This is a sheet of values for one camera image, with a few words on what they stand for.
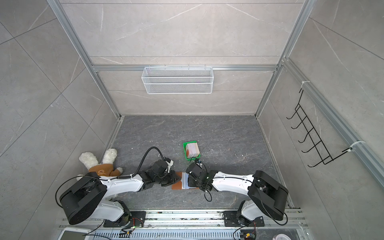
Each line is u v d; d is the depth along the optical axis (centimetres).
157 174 69
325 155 58
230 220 74
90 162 84
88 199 43
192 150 95
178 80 100
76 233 66
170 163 84
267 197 42
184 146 98
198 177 65
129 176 57
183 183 84
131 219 73
